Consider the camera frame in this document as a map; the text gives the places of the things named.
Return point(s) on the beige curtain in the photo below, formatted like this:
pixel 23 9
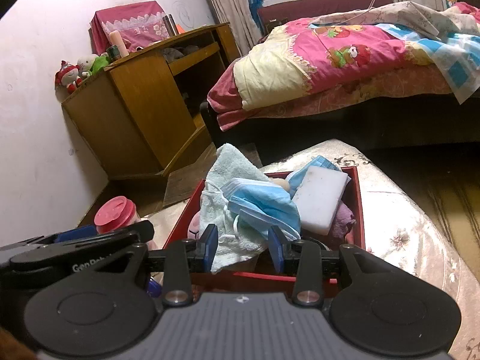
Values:
pixel 237 14

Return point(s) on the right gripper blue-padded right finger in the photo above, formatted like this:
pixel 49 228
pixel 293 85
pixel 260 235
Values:
pixel 302 259

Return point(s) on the red lidded plastic cup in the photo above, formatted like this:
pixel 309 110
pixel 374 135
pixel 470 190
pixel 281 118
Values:
pixel 121 212

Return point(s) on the cream plush toy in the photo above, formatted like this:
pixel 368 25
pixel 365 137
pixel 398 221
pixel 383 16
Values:
pixel 281 182

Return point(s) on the steel thermos bottle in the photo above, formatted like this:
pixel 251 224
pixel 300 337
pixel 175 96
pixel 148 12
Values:
pixel 170 25

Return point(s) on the dark bed frame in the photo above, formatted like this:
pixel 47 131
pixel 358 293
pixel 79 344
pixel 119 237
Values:
pixel 381 123

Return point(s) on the red cardboard box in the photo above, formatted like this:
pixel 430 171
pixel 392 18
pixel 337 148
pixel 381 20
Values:
pixel 264 279

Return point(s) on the red white santa plush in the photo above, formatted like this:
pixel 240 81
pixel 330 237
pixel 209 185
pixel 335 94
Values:
pixel 68 76

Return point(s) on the white kitty plush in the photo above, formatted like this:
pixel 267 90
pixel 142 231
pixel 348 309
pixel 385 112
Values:
pixel 85 65

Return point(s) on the maroon headboard cushion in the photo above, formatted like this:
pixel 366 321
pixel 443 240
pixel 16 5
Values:
pixel 293 10

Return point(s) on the small blue can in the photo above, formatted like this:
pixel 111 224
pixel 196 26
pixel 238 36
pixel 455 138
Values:
pixel 154 288

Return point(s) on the pink pig plush toy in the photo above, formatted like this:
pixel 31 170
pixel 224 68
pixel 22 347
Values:
pixel 193 229

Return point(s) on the pink cloth covered box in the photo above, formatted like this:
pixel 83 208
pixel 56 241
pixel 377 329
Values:
pixel 139 25

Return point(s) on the pink floral quilt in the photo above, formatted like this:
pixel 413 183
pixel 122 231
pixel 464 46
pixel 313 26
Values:
pixel 314 65

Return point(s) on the white sponge block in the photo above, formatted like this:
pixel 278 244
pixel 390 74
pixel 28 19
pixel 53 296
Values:
pixel 317 200

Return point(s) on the blue white checkered sheet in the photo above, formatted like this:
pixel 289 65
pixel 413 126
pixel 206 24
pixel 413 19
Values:
pixel 456 57

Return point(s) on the blue surgical mask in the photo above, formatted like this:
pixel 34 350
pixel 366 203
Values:
pixel 298 177
pixel 259 205

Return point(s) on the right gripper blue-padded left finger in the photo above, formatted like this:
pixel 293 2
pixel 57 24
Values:
pixel 182 258

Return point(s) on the green plush toy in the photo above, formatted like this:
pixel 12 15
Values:
pixel 99 63

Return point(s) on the person's hand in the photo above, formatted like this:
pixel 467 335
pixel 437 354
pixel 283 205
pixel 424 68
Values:
pixel 12 349

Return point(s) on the pink cylinder bottle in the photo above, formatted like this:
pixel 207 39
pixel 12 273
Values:
pixel 117 40

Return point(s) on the purple fuzzy cloth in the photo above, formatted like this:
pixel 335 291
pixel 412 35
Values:
pixel 344 221

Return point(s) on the wooden cabinet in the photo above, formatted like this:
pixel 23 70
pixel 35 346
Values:
pixel 140 115

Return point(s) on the light blue towel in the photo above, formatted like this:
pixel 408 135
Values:
pixel 237 243

